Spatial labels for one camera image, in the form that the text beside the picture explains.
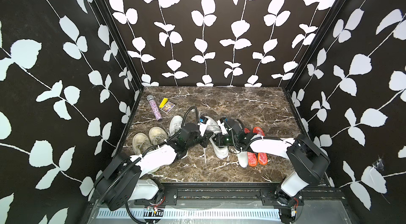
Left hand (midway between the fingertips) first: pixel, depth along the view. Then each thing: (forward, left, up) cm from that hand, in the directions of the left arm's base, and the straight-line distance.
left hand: (212, 130), depth 83 cm
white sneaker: (+4, -2, -3) cm, 5 cm away
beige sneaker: (-5, +38, -4) cm, 38 cm away
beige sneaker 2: (+2, +31, -7) cm, 32 cm away
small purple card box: (+26, +29, -11) cm, 40 cm away
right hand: (-1, 0, -6) cm, 6 cm away
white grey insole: (-11, -17, -12) cm, 24 cm away
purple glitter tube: (+19, +34, -9) cm, 40 cm away
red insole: (-12, -28, -12) cm, 32 cm away
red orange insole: (-12, -22, -12) cm, 27 cm away
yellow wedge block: (+31, +32, -12) cm, 46 cm away
